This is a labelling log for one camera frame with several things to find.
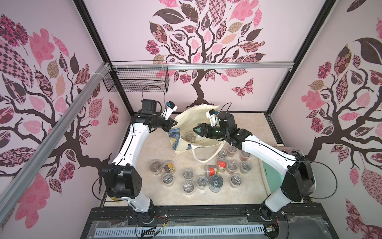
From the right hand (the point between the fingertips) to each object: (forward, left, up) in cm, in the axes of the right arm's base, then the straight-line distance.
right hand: (195, 129), depth 76 cm
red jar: (-14, -9, -21) cm, 27 cm away
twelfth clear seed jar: (-20, -3, -22) cm, 30 cm away
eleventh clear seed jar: (-4, -16, -21) cm, 27 cm away
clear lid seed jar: (+10, +4, -20) cm, 23 cm away
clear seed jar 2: (-22, -10, -20) cm, 31 cm away
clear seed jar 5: (-11, +24, -21) cm, 33 cm away
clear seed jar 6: (-12, -21, -22) cm, 32 cm away
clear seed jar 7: (-20, -22, -21) cm, 36 cm away
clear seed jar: (-19, +16, -20) cm, 32 cm away
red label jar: (-11, -15, -22) cm, 29 cm away
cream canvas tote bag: (+13, +4, -7) cm, 16 cm away
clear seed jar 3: (-16, +5, -21) cm, 27 cm away
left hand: (+5, +12, -2) cm, 13 cm away
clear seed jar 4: (-23, +4, -21) cm, 31 cm away
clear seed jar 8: (-12, -29, -22) cm, 38 cm away
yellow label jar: (-11, +16, -21) cm, 29 cm away
